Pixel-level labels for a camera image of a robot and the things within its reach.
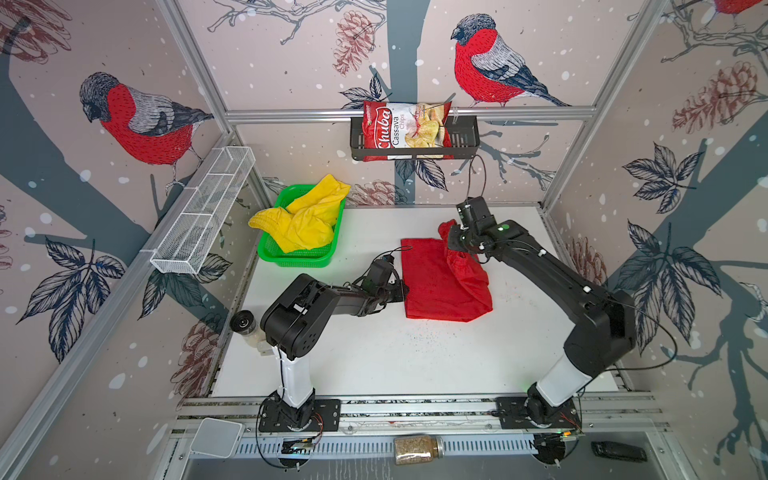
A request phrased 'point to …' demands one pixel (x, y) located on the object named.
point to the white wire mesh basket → (188, 241)
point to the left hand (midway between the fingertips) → (409, 289)
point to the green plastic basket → (270, 251)
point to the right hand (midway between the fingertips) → (447, 242)
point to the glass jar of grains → (418, 449)
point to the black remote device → (619, 451)
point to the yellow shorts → (308, 220)
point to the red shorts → (444, 285)
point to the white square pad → (216, 438)
